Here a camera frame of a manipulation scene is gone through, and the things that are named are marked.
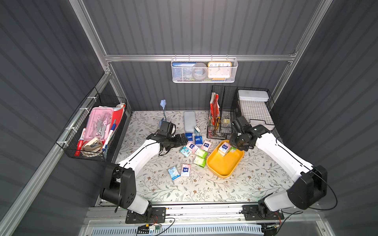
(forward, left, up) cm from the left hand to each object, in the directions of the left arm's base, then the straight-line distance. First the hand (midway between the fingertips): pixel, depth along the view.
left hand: (182, 142), depth 87 cm
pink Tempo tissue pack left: (+3, -5, -10) cm, 12 cm away
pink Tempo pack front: (-13, -2, -11) cm, 17 cm away
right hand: (-3, -30, +3) cm, 31 cm away
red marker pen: (-12, +45, +18) cm, 50 cm away
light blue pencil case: (+27, -4, -11) cm, 29 cm away
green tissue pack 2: (-8, -11, -10) cm, 16 cm away
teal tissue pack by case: (+15, -9, -6) cm, 18 cm away
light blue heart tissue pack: (-15, +5, -10) cm, 18 cm away
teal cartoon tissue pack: (-1, -2, -10) cm, 10 cm away
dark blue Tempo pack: (+8, -10, -10) cm, 16 cm away
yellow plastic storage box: (-10, -25, -12) cm, 30 cm away
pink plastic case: (0, +40, +18) cm, 44 cm away
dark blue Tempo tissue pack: (+12, -4, -10) cm, 16 cm away
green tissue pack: (-1, -12, -10) cm, 16 cm away
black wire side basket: (-14, +38, +16) cm, 43 cm away
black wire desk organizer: (+39, -34, -4) cm, 52 cm away
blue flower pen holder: (+24, +13, +10) cm, 29 cm away
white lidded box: (+32, -48, +10) cm, 58 cm away
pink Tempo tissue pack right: (+4, -15, -10) cm, 18 cm away
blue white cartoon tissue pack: (-1, -26, -7) cm, 27 cm away
